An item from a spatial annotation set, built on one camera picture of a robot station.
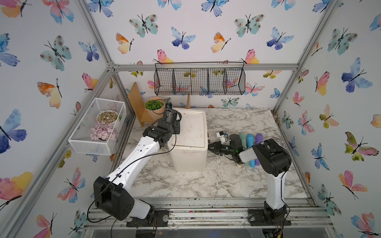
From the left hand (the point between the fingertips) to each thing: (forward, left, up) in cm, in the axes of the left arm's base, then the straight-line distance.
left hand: (175, 122), depth 80 cm
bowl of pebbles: (-3, +31, +9) cm, 32 cm away
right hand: (-4, -18, -19) cm, 26 cm away
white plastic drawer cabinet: (-16, -8, -1) cm, 18 cm away
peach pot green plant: (+18, +15, -6) cm, 24 cm away
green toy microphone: (+4, -43, -22) cm, 49 cm away
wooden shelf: (+28, +29, -7) cm, 41 cm away
